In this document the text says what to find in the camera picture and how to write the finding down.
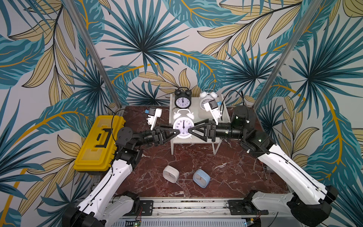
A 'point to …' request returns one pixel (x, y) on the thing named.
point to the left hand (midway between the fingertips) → (178, 134)
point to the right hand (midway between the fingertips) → (190, 129)
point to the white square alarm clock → (170, 174)
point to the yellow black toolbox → (98, 147)
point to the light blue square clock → (201, 178)
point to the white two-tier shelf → (198, 113)
